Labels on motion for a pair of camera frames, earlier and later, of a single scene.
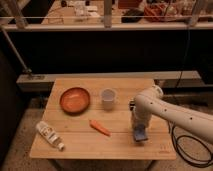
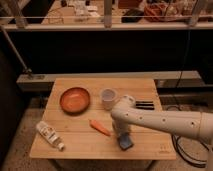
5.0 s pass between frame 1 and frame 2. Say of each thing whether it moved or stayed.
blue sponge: moved
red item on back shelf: stayed
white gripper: moved
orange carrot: stayed
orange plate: stayed
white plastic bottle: stayed
